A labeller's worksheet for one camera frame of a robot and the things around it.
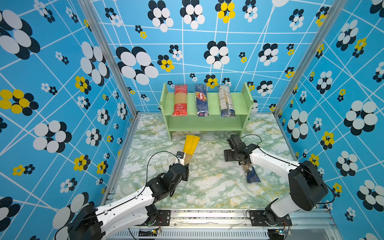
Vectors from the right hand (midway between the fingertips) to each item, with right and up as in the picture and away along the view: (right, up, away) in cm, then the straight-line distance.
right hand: (232, 154), depth 91 cm
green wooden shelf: (+6, +32, -1) cm, 32 cm away
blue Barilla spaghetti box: (-19, +39, -1) cm, 43 cm away
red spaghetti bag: (-31, +30, -8) cm, 44 cm away
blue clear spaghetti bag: (+10, -12, -7) cm, 16 cm away
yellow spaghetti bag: (-25, +7, -5) cm, 27 cm away
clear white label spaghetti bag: (-5, +29, -9) cm, 30 cm away
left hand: (-27, -3, -10) cm, 29 cm away
